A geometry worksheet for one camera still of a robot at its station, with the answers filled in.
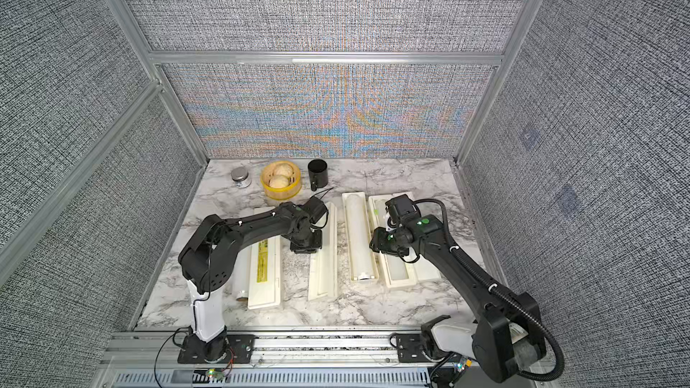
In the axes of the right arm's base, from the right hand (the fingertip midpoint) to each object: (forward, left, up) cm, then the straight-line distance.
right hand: (376, 239), depth 81 cm
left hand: (+2, +17, -12) cm, 21 cm away
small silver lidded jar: (+31, +50, -8) cm, 60 cm away
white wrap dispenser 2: (-3, 0, -8) cm, 9 cm away
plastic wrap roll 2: (-6, -6, -4) cm, 10 cm away
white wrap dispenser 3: (-8, -13, -5) cm, 16 cm away
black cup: (+32, +20, -7) cm, 39 cm away
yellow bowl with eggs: (+32, +35, -10) cm, 48 cm away
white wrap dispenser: (-9, +33, -4) cm, 34 cm away
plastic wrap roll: (+1, +4, -8) cm, 10 cm away
